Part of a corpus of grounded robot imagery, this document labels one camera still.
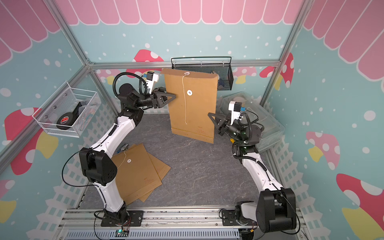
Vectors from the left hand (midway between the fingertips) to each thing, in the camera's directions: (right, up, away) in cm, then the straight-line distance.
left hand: (175, 97), depth 67 cm
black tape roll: (-52, -10, +3) cm, 53 cm away
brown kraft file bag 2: (-28, -42, +25) cm, 56 cm away
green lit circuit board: (-28, -65, +7) cm, 71 cm away
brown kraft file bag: (-12, -39, +25) cm, 47 cm away
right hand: (+15, -8, -2) cm, 17 cm away
